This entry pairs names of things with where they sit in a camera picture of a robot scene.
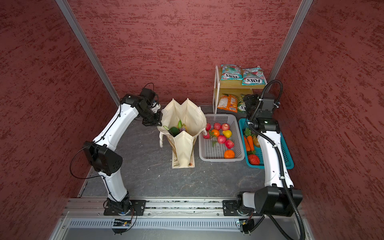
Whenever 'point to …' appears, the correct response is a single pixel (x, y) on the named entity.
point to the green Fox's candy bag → (242, 105)
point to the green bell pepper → (174, 131)
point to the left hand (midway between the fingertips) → (160, 127)
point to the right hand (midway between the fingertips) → (242, 101)
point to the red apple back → (217, 126)
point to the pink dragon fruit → (180, 125)
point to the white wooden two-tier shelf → (234, 86)
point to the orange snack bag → (228, 102)
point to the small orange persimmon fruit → (215, 131)
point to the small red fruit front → (229, 144)
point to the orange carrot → (249, 143)
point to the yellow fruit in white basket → (227, 133)
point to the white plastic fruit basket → (207, 153)
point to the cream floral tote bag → (183, 146)
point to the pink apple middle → (221, 139)
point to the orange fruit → (229, 154)
